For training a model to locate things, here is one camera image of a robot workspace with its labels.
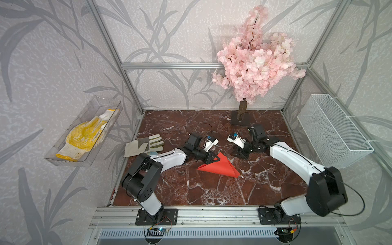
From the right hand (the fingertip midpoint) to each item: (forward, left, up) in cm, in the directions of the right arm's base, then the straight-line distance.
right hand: (233, 149), depth 85 cm
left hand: (-6, +9, -2) cm, 11 cm away
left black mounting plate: (-31, +34, -10) cm, 47 cm away
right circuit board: (-37, -23, -17) cm, 47 cm away
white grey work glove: (+9, +57, -10) cm, 59 cm away
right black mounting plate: (-31, -16, -11) cm, 37 cm away
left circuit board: (-37, +39, -14) cm, 55 cm away
